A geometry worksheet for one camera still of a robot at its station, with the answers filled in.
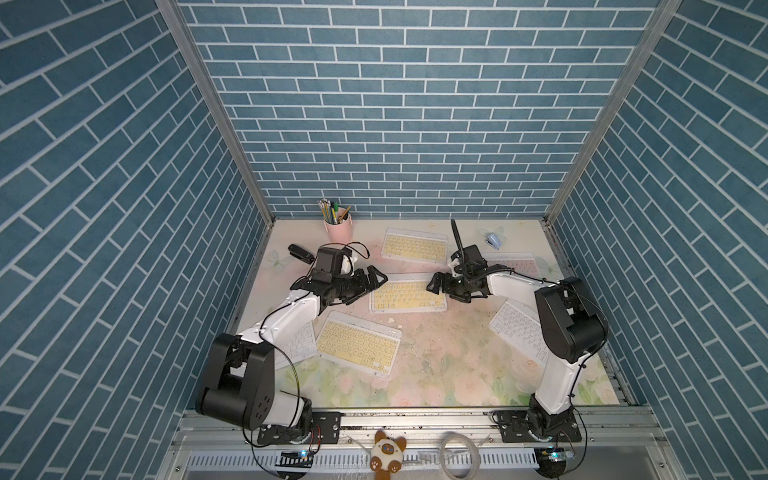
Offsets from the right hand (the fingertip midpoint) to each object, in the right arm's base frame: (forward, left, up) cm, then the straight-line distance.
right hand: (439, 291), depth 97 cm
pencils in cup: (+22, +39, +11) cm, 46 cm away
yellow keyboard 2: (0, +11, -2) cm, 11 cm away
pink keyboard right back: (+16, -31, -2) cm, 35 cm away
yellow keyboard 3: (-19, +24, -2) cm, 31 cm away
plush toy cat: (-45, +13, 0) cm, 47 cm away
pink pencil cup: (+20, +37, +4) cm, 42 cm away
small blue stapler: (+24, -21, 0) cm, 32 cm away
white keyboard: (-22, +41, -2) cm, 47 cm away
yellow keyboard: (+21, +9, -2) cm, 22 cm away
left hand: (-6, +17, +12) cm, 22 cm away
